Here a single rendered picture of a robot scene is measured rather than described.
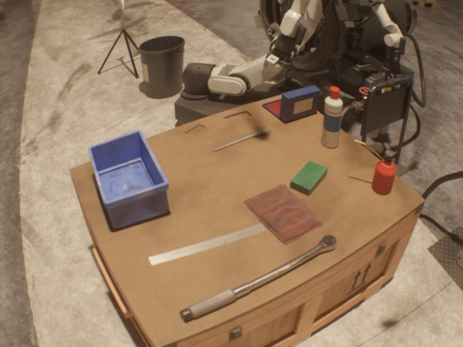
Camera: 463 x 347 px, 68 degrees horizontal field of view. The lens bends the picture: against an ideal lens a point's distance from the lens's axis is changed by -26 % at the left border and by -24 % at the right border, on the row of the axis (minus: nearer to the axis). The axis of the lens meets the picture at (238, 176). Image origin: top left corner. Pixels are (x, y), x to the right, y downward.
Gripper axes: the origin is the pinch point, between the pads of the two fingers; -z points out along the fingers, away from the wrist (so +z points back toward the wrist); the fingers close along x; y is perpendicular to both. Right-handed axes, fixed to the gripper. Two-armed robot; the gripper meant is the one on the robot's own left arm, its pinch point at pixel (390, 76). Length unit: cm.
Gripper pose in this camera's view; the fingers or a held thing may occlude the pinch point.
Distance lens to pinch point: 221.4
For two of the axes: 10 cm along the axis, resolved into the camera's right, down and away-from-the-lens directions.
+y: -0.5, -6.4, 7.7
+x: 10.0, -0.3, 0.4
